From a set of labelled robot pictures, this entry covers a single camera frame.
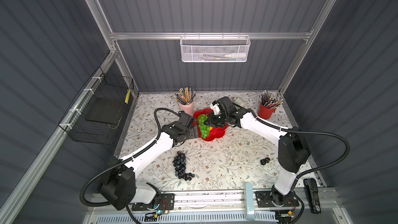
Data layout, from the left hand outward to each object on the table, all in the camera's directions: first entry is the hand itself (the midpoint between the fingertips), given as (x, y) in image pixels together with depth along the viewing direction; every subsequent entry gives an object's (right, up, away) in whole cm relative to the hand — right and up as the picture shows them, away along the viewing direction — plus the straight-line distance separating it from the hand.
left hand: (190, 131), depth 85 cm
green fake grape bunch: (+8, +1, +2) cm, 9 cm away
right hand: (+8, +4, 0) cm, 9 cm away
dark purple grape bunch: (-5, -16, -3) cm, 18 cm away
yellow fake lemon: (+12, 0, +12) cm, 17 cm away
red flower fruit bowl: (+16, -3, +12) cm, 20 cm away
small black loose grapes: (+41, -16, -1) cm, 44 cm away
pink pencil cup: (-3, +13, +17) cm, 21 cm away
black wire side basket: (-45, +9, -12) cm, 47 cm away
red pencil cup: (+48, +10, +16) cm, 52 cm away
